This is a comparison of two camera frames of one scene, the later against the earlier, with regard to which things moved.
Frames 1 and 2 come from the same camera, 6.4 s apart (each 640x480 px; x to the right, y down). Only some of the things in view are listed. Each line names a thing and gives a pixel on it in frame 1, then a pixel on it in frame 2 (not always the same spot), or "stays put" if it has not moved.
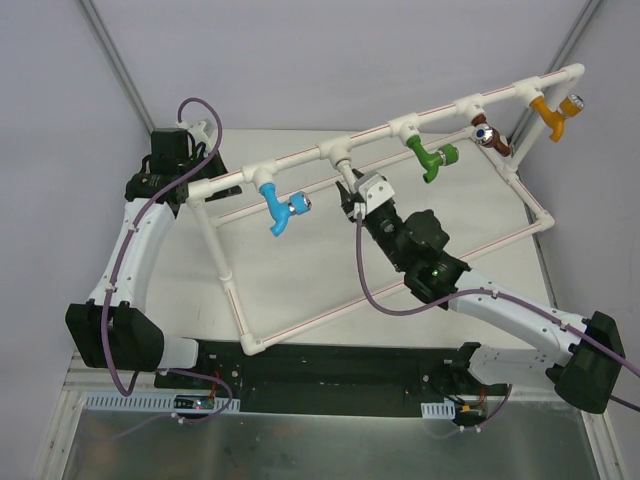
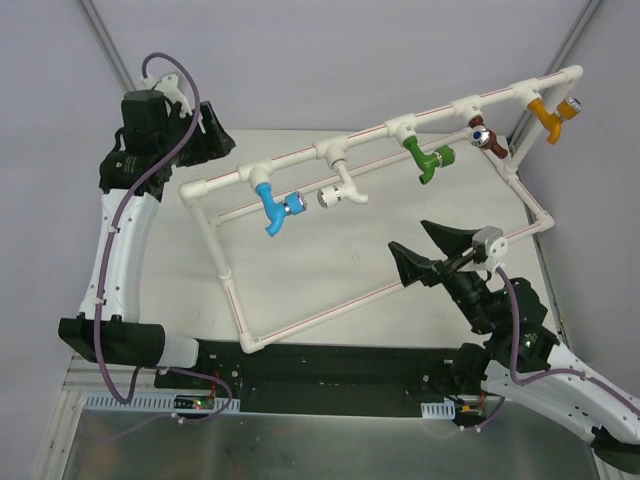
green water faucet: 431,161 stays put
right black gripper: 358,208 → 447,266
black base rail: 328,377 stays put
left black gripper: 215,173 → 198,134
